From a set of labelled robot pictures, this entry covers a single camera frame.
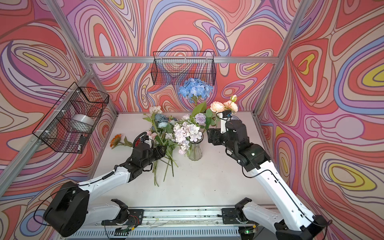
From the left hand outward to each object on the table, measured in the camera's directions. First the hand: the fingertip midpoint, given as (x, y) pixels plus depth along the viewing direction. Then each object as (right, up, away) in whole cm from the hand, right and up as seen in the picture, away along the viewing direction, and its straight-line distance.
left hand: (166, 147), depth 86 cm
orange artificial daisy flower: (-35, +3, +10) cm, 36 cm away
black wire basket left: (-47, +13, -12) cm, 50 cm away
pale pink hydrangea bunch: (+12, +9, -15) cm, 22 cm away
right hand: (+27, +9, -17) cm, 33 cm away
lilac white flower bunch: (-5, +8, +12) cm, 15 cm away
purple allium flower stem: (+19, +16, -13) cm, 29 cm away
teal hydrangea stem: (-6, +17, +15) cm, 23 cm away
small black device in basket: (-39, +5, -13) cm, 42 cm away
